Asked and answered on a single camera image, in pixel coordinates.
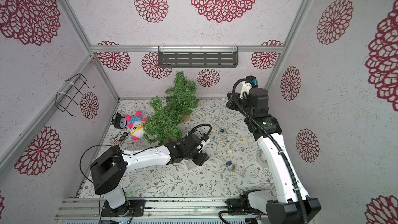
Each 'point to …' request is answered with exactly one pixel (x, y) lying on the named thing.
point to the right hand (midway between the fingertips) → (228, 91)
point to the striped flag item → (119, 138)
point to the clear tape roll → (261, 159)
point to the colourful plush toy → (137, 127)
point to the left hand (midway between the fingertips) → (204, 154)
